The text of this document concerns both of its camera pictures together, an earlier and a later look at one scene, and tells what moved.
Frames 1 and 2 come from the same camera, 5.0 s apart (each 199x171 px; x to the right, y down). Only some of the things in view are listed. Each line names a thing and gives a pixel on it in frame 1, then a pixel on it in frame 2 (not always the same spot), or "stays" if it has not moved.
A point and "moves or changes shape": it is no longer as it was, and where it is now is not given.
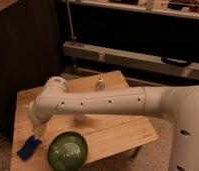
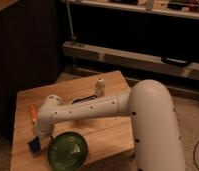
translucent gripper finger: [38, 129] → [46, 142]
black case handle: [174, 61] stays
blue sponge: [28, 148] moves or changes shape
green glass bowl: [67, 151] stays
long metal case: [136, 60] stays
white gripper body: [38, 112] → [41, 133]
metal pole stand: [73, 37] stays
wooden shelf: [192, 9] stays
